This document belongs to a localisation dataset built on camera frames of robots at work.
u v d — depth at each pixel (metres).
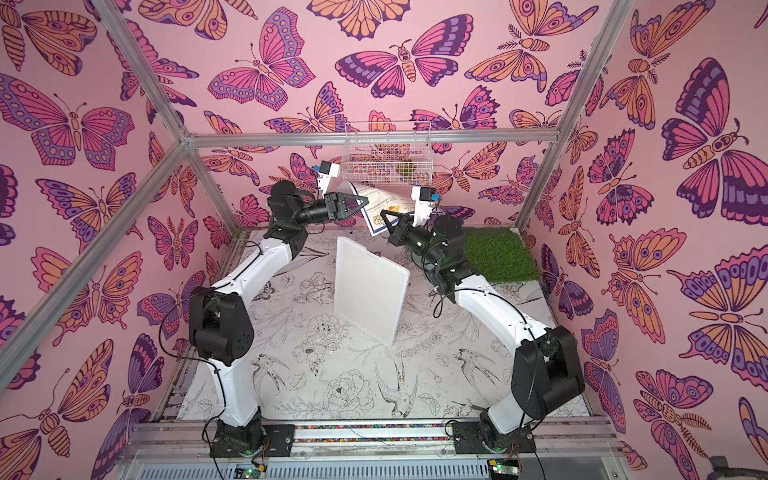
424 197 0.66
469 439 0.73
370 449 0.73
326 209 0.69
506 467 0.71
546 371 0.43
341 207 0.71
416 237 0.66
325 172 0.71
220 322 0.52
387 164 1.06
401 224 0.65
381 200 0.73
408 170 0.95
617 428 0.74
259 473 0.71
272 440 0.73
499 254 1.09
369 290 0.94
